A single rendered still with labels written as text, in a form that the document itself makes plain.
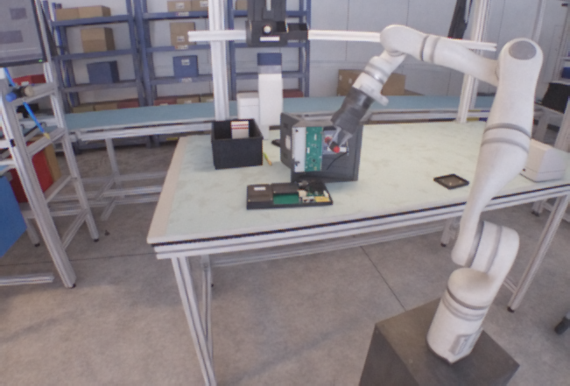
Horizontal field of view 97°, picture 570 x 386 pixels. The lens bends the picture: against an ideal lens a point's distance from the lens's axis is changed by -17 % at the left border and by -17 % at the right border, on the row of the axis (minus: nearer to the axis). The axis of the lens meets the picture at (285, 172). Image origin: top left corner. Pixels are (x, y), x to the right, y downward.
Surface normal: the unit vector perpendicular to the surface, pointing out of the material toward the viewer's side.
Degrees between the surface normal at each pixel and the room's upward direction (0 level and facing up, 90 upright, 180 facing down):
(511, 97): 48
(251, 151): 90
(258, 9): 98
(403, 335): 0
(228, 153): 90
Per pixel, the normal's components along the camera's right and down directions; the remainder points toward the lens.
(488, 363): 0.00, -0.91
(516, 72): -0.56, -0.35
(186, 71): 0.22, 0.40
